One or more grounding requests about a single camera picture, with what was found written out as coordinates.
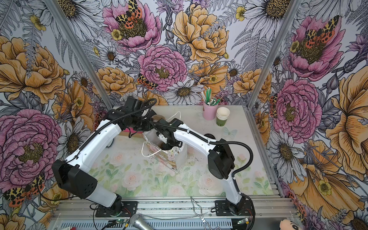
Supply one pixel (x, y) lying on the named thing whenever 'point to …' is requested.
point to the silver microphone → (138, 223)
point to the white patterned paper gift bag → (176, 158)
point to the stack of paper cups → (222, 114)
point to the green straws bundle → (207, 96)
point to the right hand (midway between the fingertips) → (174, 154)
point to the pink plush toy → (285, 224)
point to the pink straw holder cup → (210, 112)
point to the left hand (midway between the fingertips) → (152, 130)
